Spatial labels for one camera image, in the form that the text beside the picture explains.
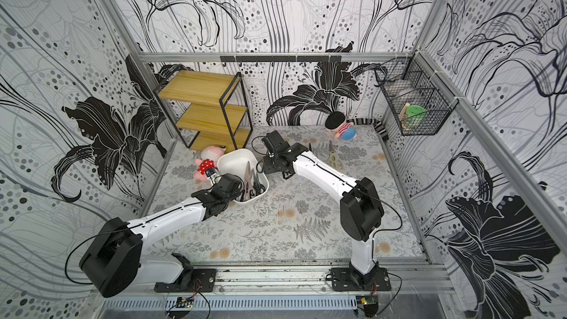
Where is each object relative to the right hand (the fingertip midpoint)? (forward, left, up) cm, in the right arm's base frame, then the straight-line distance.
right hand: (273, 162), depth 88 cm
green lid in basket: (+9, -53, +18) cm, 57 cm away
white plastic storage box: (+6, +18, -7) cm, 21 cm away
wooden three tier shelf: (+27, +33, +5) cm, 43 cm away
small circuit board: (-46, +29, -16) cm, 56 cm away
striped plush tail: (+36, -50, -13) cm, 63 cm away
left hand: (-9, +16, -8) cm, 20 cm away
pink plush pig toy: (+10, +30, -6) cm, 32 cm away
